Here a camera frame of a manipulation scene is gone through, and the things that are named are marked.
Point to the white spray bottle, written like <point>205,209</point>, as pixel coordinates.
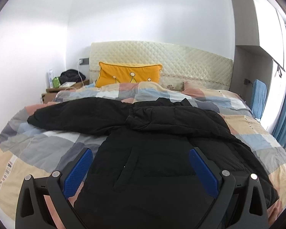
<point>50,78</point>

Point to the wall power socket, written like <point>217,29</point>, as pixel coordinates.
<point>84,61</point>

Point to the floral pillow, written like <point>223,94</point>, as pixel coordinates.
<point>172,83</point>

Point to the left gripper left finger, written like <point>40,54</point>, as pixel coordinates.
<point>32,210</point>

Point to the green box on nightstand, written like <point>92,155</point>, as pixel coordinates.
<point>56,82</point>

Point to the cream quilted headboard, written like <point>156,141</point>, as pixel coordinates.
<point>194,65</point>

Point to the black bag on nightstand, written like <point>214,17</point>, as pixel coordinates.
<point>71,75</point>

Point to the yellow crown pillow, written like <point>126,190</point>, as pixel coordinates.
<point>128,73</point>

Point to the blue covered chair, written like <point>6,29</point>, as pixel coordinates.
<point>258,99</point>

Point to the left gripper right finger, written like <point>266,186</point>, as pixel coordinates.
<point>238,201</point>

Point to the white wardrobe cabinet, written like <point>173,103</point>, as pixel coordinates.
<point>260,37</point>

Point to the patchwork plaid quilt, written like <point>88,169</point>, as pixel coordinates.
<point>25,149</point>

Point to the black puffer jacket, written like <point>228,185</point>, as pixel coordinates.
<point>141,176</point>

